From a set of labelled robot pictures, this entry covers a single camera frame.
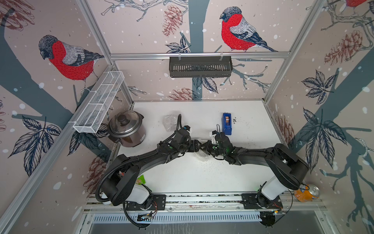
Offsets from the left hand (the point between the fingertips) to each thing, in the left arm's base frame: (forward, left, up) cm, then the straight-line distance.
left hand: (200, 142), depth 85 cm
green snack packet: (-19, +34, -9) cm, 40 cm away
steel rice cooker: (+6, +44, +6) cm, 44 cm away
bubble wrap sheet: (-7, -1, -4) cm, 8 cm away
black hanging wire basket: (+52, -2, +18) cm, 55 cm away
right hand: (-1, +1, -3) cm, 3 cm away
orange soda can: (-26, -50, -1) cm, 57 cm away
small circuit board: (-36, +28, -12) cm, 47 cm away
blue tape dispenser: (+18, -20, -6) cm, 27 cm away
